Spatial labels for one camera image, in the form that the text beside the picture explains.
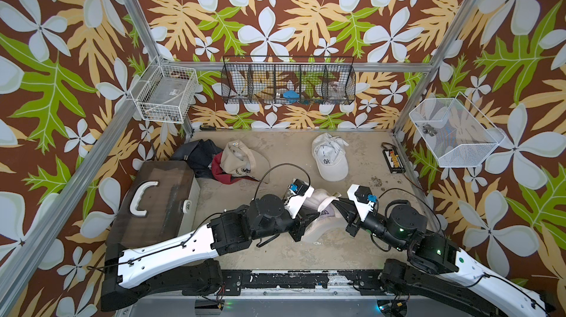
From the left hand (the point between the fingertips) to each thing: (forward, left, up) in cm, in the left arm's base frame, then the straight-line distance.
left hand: (320, 213), depth 60 cm
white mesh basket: (+33, -55, -1) cm, 64 cm away
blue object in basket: (+55, +7, -2) cm, 55 cm away
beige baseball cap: (+33, +30, -19) cm, 48 cm away
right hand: (+4, -3, +1) cm, 5 cm away
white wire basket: (+47, +57, +5) cm, 74 cm away
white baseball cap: (+41, -14, -28) cm, 52 cm away
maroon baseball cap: (+24, +36, -17) cm, 47 cm away
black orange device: (+39, -44, -28) cm, 65 cm away
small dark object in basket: (+35, -47, -3) cm, 59 cm away
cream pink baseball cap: (+4, -6, -16) cm, 17 cm away
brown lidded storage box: (+10, +54, -15) cm, 57 cm away
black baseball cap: (+37, +49, -22) cm, 65 cm away
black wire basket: (+61, -1, +2) cm, 62 cm away
